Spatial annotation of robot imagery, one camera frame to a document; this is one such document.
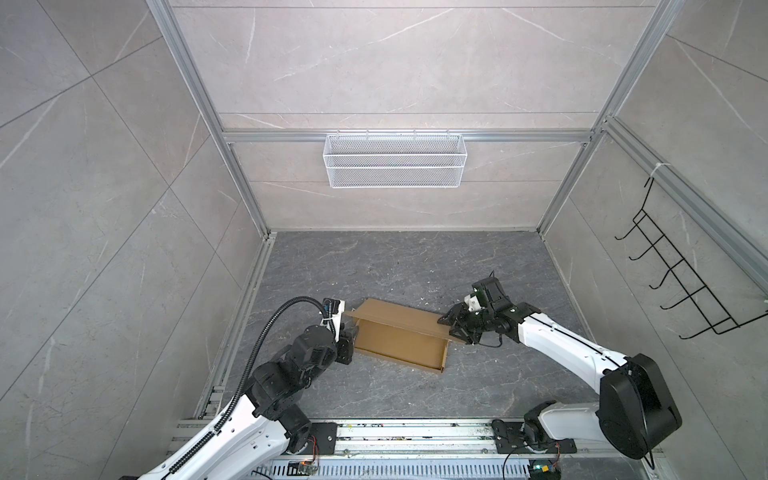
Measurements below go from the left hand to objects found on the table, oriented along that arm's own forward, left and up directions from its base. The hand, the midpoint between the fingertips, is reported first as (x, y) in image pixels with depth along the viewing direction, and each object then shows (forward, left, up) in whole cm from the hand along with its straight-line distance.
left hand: (355, 324), depth 73 cm
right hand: (+4, -24, -10) cm, 26 cm away
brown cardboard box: (+7, -13, -22) cm, 27 cm away
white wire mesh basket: (+56, -12, +10) cm, 58 cm away
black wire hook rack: (-7, -75, +13) cm, 76 cm away
